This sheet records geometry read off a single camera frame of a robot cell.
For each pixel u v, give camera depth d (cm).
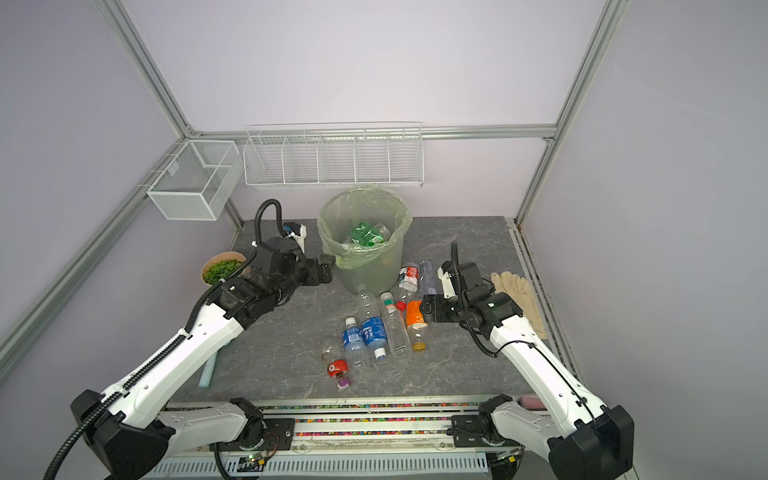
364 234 90
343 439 74
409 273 99
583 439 38
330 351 91
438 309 68
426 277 99
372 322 87
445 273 71
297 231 65
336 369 80
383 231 94
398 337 87
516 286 101
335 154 99
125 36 72
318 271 65
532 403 79
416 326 90
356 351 83
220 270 91
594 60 77
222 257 97
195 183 96
